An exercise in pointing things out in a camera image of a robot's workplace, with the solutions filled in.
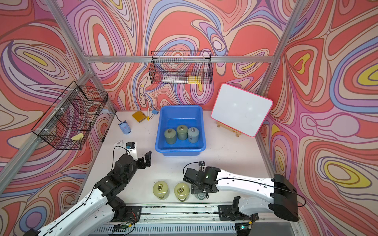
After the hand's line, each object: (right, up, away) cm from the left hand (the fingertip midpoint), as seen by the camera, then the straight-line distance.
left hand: (144, 152), depth 79 cm
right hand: (+31, -20, -4) cm, 37 cm away
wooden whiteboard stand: (+47, +15, +29) cm, 57 cm away
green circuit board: (-11, -37, -7) cm, 39 cm away
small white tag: (-23, +2, +20) cm, 31 cm away
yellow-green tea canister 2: (+10, -18, -5) cm, 21 cm away
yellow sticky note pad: (-16, +22, +37) cm, 46 cm away
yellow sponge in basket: (-31, +9, -7) cm, 33 cm away
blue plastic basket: (+10, +21, +33) cm, 40 cm away
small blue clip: (-5, +25, +41) cm, 48 cm away
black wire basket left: (-34, +16, -11) cm, 39 cm away
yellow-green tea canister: (+20, -18, -6) cm, 28 cm away
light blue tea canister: (+27, +8, +17) cm, 33 cm away
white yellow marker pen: (-9, +20, +36) cm, 43 cm away
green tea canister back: (+19, +10, +18) cm, 28 cm away
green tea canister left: (+12, +7, +17) cm, 22 cm away
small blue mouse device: (-21, +13, +23) cm, 33 cm away
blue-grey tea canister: (+30, -23, -2) cm, 38 cm away
